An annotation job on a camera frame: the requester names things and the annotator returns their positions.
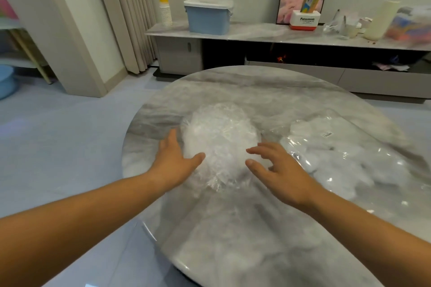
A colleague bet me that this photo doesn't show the person's right hand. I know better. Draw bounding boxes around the person's right hand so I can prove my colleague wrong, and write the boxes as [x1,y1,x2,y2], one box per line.
[245,140,325,212]

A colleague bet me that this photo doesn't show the person's left hand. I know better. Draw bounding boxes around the person's left hand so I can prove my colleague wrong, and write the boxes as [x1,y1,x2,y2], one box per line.
[148,129,207,194]

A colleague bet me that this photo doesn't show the pile of clear plastic caps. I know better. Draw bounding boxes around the pile of clear plastic caps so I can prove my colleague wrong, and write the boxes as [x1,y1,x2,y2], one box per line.
[180,102,262,192]

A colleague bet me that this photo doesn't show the clear bag of caps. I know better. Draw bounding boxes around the clear bag of caps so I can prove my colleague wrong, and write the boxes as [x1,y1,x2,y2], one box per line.
[290,118,413,189]

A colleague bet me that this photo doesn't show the clear plastic bag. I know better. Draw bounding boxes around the clear plastic bag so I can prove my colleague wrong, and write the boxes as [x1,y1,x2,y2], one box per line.
[279,110,431,213]

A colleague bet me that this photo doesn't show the person's left forearm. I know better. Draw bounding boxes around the person's left forearm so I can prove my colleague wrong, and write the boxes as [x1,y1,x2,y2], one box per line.
[0,172,169,287]

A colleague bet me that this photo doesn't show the person's right forearm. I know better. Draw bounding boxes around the person's right forearm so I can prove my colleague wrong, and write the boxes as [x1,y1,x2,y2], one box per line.
[304,188,431,287]

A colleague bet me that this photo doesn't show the blue storage box white lid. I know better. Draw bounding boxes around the blue storage box white lid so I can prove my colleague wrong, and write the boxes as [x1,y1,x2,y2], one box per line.
[183,0,235,35]

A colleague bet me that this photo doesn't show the long grey low cabinet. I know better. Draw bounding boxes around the long grey low cabinet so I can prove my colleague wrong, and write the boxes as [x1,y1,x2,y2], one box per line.
[146,21,431,100]

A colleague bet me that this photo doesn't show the stack of paper cups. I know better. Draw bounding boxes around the stack of paper cups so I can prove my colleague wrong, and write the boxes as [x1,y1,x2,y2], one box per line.
[157,0,173,27]

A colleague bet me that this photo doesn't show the red and white box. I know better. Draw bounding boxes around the red and white box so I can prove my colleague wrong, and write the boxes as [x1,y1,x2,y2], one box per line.
[290,9,321,31]

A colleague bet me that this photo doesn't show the crumpled clear wrapper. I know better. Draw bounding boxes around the crumpled clear wrapper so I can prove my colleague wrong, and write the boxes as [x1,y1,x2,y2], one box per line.
[323,11,345,35]

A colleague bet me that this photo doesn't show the beige curtain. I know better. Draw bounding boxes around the beige curtain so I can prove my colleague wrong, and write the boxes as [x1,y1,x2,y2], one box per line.
[89,0,159,74]

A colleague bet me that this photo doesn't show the small white cup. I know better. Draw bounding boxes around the small white cup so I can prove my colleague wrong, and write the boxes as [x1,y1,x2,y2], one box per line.
[345,21,362,39]

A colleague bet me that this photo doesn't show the colourful standing card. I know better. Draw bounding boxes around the colourful standing card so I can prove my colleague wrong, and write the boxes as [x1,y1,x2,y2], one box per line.
[301,0,323,14]

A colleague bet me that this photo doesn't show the cream paper roll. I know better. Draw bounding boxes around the cream paper roll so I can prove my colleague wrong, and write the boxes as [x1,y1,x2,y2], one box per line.
[365,0,402,42]

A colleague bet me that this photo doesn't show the light wooden chair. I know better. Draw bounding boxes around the light wooden chair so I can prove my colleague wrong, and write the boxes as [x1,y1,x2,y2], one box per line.
[0,14,53,86]

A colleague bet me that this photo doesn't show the blue plastic tub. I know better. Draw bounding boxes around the blue plastic tub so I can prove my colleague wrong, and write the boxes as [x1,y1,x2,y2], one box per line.
[0,65,18,100]

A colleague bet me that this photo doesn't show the clear container colourful contents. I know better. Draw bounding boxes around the clear container colourful contents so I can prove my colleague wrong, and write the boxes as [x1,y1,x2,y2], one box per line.
[385,5,431,45]

